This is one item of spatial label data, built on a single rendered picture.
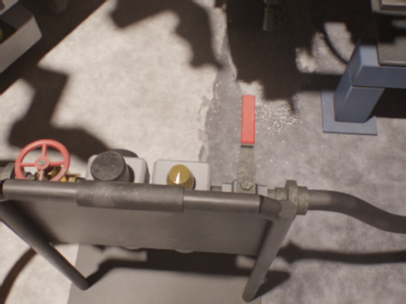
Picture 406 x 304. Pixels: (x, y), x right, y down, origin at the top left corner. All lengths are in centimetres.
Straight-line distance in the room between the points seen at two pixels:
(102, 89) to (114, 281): 53
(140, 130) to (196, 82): 21
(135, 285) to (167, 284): 7
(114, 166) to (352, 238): 69
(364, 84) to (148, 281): 66
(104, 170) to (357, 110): 77
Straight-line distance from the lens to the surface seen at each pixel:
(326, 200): 68
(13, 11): 139
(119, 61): 137
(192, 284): 107
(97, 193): 54
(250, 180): 64
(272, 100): 128
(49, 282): 113
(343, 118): 126
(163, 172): 66
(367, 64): 109
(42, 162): 65
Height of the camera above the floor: 106
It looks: 62 degrees down
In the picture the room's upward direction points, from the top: straight up
